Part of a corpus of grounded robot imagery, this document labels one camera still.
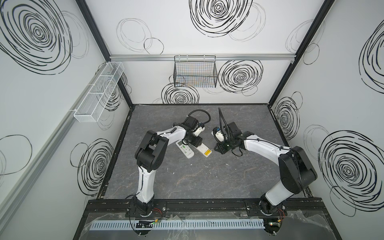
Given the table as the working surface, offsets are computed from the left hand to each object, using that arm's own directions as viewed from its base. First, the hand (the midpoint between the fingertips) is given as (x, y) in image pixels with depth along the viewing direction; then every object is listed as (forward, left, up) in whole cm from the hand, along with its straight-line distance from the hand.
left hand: (199, 141), depth 98 cm
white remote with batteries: (-6, -3, 0) cm, 7 cm away
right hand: (-8, -9, +6) cm, 13 cm away
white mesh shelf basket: (-4, +55, +33) cm, 64 cm away
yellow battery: (-8, -5, 0) cm, 9 cm away
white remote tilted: (-6, +9, 0) cm, 11 cm away
